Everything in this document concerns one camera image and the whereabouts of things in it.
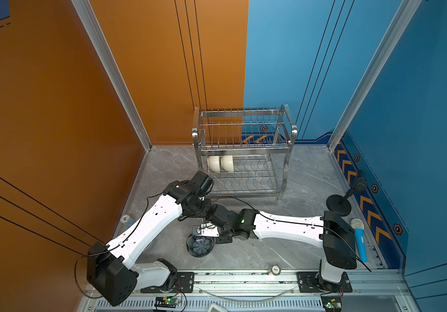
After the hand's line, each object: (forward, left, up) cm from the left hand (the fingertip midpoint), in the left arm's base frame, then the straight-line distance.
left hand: (206, 209), depth 78 cm
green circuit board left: (-30, +13, -15) cm, 36 cm away
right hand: (-5, -3, -4) cm, 8 cm away
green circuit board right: (-29, -47, -15) cm, 58 cm away
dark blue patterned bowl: (-11, +3, -13) cm, 17 cm away
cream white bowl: (+27, -8, -2) cm, 28 cm away
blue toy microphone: (-2, -66, -10) cm, 67 cm away
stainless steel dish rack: (+50, -18, -19) cm, 56 cm away
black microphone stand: (+10, -62, -13) cm, 64 cm away
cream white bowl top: (+26, -1, -2) cm, 26 cm away
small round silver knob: (-20, -27, -8) cm, 34 cm away
